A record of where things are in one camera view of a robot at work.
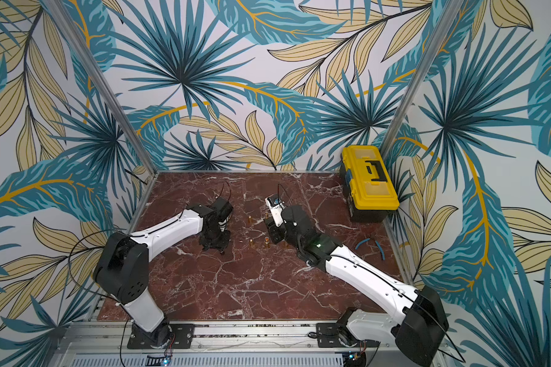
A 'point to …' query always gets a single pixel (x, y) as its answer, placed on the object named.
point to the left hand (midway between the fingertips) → (220, 249)
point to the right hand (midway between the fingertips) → (271, 215)
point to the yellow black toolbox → (371, 190)
